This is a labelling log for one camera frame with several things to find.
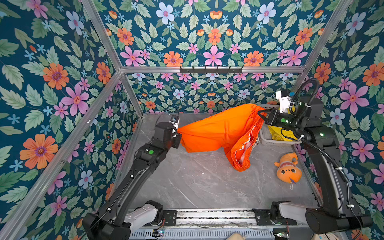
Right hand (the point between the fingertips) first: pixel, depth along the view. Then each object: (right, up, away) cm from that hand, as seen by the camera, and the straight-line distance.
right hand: (259, 110), depth 63 cm
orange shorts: (-7, -9, +13) cm, 17 cm away
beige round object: (-9, -56, +3) cm, 57 cm away
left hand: (-37, -8, +10) cm, 39 cm away
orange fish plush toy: (+23, -32, +18) cm, 43 cm away
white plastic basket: (+16, -13, +31) cm, 37 cm away
